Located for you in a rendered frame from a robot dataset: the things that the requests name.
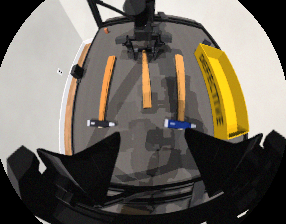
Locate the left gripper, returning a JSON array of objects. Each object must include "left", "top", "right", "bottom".
[{"left": 115, "top": 19, "right": 172, "bottom": 60}]

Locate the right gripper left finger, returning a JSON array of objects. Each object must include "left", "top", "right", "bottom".
[{"left": 37, "top": 132, "right": 121, "bottom": 208}]

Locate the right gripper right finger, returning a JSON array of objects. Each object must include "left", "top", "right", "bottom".
[{"left": 184, "top": 128, "right": 263, "bottom": 198}]

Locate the yellow bin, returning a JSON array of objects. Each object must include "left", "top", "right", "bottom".
[{"left": 194, "top": 44, "right": 249, "bottom": 139}]

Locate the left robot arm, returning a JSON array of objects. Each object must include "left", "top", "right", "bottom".
[{"left": 122, "top": 0, "right": 159, "bottom": 41}]

